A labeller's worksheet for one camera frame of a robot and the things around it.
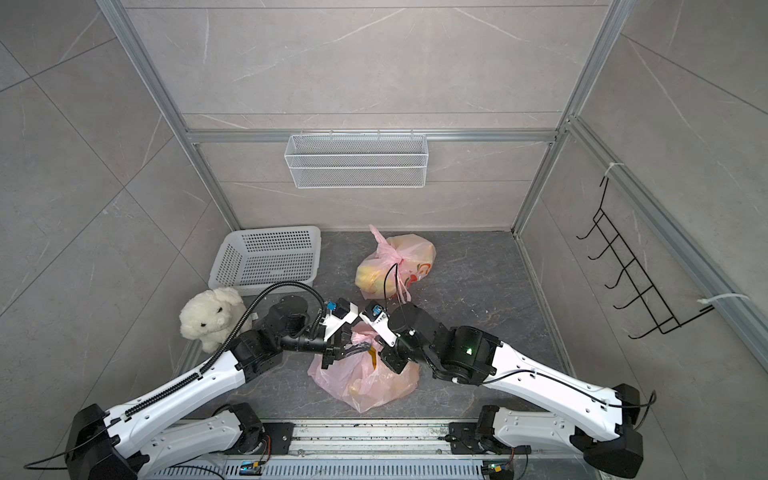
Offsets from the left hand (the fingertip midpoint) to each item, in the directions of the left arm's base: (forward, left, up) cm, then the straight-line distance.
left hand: (370, 344), depth 65 cm
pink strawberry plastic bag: (-5, +4, -10) cm, 12 cm away
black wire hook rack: (+11, -61, +8) cm, 63 cm away
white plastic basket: (+44, +47, -23) cm, 69 cm away
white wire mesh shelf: (+63, +5, +6) cm, 63 cm away
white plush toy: (+11, +41, -5) cm, 43 cm away
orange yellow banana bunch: (+1, 0, -8) cm, 8 cm away
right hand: (+1, -2, 0) cm, 3 cm away
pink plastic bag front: (+31, -7, -11) cm, 34 cm away
